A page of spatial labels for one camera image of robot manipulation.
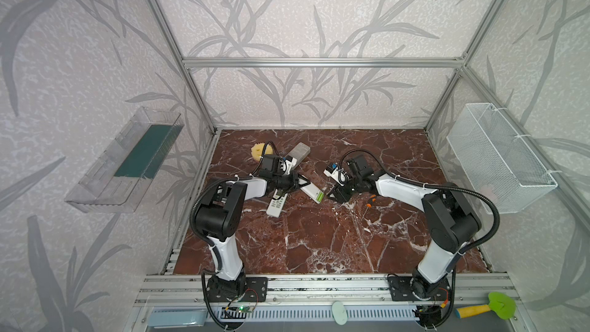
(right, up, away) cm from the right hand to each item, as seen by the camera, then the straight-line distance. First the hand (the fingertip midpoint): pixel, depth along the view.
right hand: (332, 184), depth 93 cm
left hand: (-9, +3, -1) cm, 9 cm away
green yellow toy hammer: (+50, -34, -22) cm, 65 cm away
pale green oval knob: (0, -35, -25) cm, 43 cm away
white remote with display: (-23, -8, -1) cm, 24 cm away
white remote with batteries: (-8, -3, 0) cm, 8 cm away
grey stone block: (-14, +13, +15) cm, 24 cm away
